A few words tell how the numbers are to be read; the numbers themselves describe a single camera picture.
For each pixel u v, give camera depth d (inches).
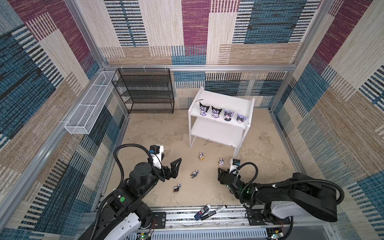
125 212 18.8
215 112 26.9
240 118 26.3
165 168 23.1
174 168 23.8
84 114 28.7
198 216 28.9
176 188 32.1
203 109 27.0
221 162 35.7
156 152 22.3
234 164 30.3
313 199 17.1
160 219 28.9
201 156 36.7
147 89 42.8
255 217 29.3
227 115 26.1
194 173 34.2
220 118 28.1
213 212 29.6
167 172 23.2
